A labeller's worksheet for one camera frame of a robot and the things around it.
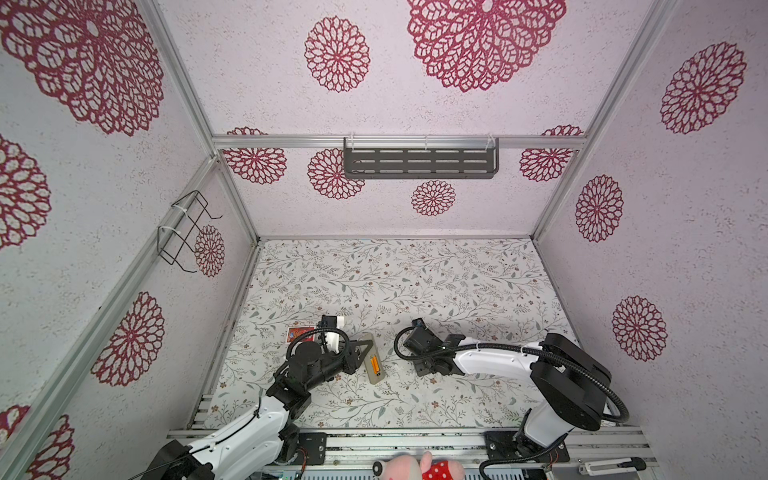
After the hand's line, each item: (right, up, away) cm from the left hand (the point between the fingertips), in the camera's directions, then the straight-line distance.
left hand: (370, 347), depth 79 cm
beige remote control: (+3, -8, 0) cm, 8 cm away
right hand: (+14, -5, +10) cm, 18 cm away
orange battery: (+1, -4, -1) cm, 5 cm away
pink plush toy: (+8, -23, -13) cm, 28 cm away
